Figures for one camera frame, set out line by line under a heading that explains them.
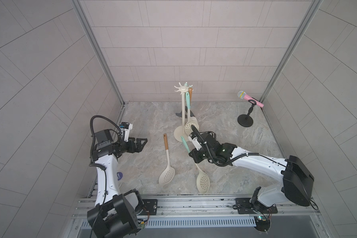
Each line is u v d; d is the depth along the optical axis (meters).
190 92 0.71
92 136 0.58
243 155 0.52
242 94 0.93
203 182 0.75
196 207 0.72
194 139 0.70
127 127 0.68
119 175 0.81
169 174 0.81
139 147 0.67
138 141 0.67
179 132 0.99
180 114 0.85
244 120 1.05
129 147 0.66
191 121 0.84
